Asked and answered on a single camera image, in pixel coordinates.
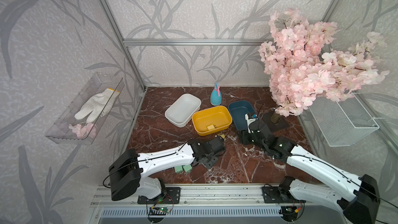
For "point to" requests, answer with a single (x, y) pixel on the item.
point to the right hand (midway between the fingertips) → (240, 130)
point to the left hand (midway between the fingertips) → (211, 159)
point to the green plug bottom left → (178, 169)
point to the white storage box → (182, 111)
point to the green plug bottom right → (187, 168)
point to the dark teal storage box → (238, 109)
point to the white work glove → (98, 106)
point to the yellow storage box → (211, 120)
